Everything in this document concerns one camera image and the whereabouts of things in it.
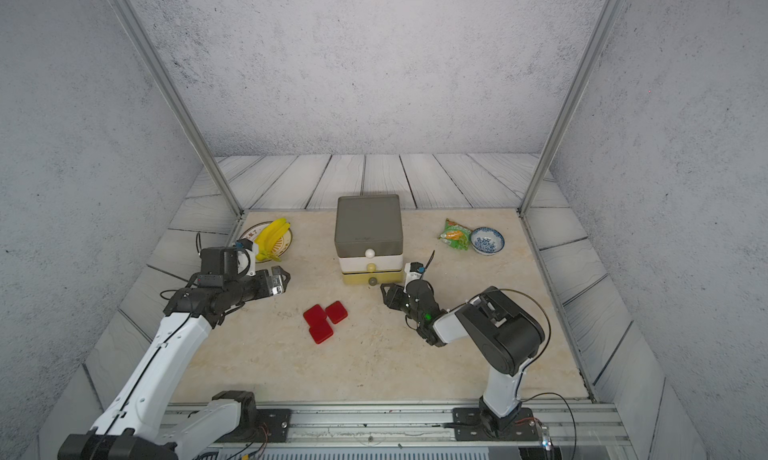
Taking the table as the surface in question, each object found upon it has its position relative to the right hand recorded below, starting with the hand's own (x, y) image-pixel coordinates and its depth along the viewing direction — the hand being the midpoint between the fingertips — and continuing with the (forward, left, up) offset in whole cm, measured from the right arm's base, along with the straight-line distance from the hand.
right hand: (386, 287), depth 92 cm
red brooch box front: (-12, +19, -5) cm, 23 cm away
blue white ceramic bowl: (+23, -36, -6) cm, 43 cm away
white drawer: (+5, +4, +5) cm, 8 cm away
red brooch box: (-6, +22, -6) cm, 24 cm away
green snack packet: (+22, -24, -2) cm, 33 cm away
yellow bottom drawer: (+4, +4, -2) cm, 6 cm away
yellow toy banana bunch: (+20, +43, -1) cm, 47 cm away
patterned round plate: (+19, +39, -4) cm, 44 cm away
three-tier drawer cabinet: (+7, +5, +14) cm, 16 cm away
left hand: (-5, +27, +14) cm, 31 cm away
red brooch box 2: (-5, +15, -6) cm, 17 cm away
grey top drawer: (+12, +5, +14) cm, 19 cm away
